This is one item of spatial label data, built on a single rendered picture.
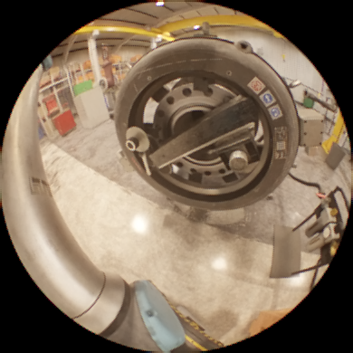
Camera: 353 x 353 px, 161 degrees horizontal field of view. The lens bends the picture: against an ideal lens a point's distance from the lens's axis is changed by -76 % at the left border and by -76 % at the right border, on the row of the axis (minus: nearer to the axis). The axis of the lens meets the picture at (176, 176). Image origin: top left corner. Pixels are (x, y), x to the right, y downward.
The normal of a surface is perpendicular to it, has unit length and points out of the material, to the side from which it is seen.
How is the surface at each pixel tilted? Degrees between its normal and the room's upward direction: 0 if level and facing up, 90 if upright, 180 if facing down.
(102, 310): 31
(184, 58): 90
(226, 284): 0
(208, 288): 0
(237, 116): 90
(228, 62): 90
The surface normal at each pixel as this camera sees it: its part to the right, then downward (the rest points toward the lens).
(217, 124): -0.38, 0.68
